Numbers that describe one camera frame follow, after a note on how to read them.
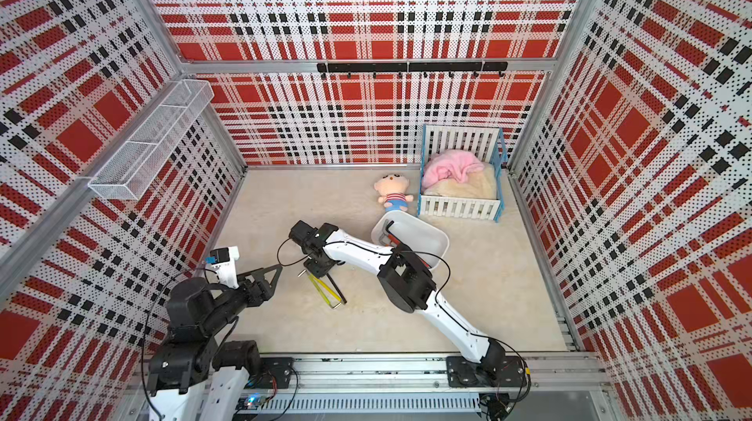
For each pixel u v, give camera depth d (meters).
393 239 0.99
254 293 0.60
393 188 1.04
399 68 0.87
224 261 0.60
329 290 0.88
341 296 0.87
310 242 0.70
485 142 1.08
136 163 0.72
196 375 0.48
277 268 0.68
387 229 1.00
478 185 1.04
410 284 0.59
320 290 0.88
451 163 0.99
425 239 0.97
